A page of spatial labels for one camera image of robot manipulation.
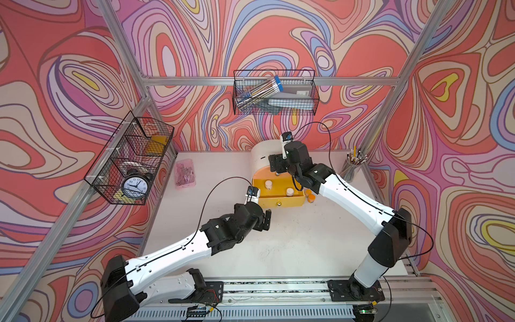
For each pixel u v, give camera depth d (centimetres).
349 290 67
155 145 78
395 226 45
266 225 66
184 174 109
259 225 56
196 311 72
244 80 88
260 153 92
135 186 68
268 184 91
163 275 44
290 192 88
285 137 68
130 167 69
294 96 88
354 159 95
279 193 88
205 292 73
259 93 79
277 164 71
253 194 63
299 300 74
